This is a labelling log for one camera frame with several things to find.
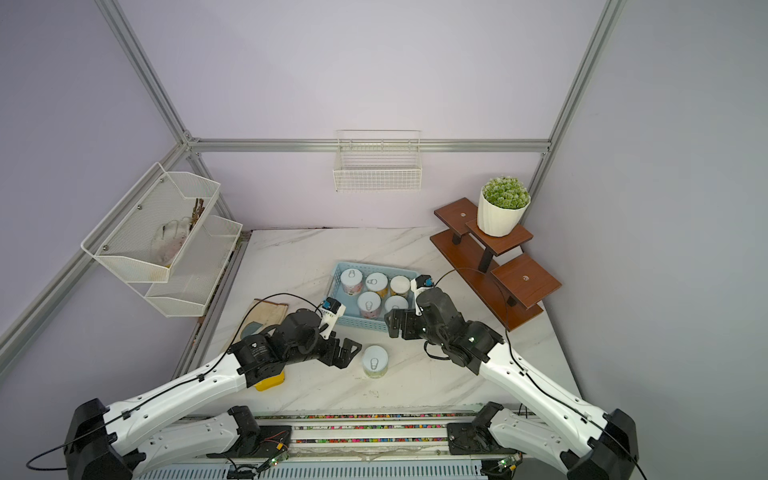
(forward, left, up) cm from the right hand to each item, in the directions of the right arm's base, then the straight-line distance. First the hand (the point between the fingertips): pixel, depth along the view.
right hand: (402, 320), depth 76 cm
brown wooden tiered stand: (+13, -31, -2) cm, 34 cm away
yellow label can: (+20, +8, -12) cm, 25 cm away
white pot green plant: (+25, -28, +16) cm, 41 cm away
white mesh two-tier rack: (+17, +62, -4) cm, 64 cm away
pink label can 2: (+12, +10, -12) cm, 20 cm away
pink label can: (+21, +16, -12) cm, 29 cm away
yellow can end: (+13, +2, -12) cm, 18 cm away
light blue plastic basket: (+7, +15, -12) cm, 20 cm away
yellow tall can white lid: (+19, 0, -11) cm, 22 cm away
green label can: (-6, +8, -12) cm, 16 cm away
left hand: (-4, +15, -4) cm, 16 cm away
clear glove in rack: (+19, +62, +13) cm, 66 cm away
